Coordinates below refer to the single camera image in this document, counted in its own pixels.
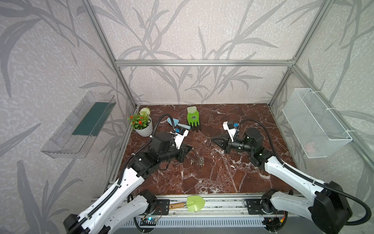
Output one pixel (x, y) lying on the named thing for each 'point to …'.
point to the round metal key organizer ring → (193, 161)
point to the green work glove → (193, 118)
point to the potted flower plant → (141, 122)
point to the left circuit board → (148, 221)
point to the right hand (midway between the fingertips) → (212, 135)
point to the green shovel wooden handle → (194, 203)
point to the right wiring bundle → (275, 223)
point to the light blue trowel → (176, 122)
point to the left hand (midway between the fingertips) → (193, 144)
